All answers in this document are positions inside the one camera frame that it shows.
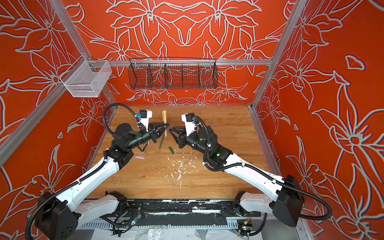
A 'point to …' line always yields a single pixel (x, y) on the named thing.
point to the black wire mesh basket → (172, 73)
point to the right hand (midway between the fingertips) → (168, 129)
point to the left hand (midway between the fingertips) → (167, 124)
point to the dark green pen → (160, 144)
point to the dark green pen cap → (171, 150)
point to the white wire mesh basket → (85, 78)
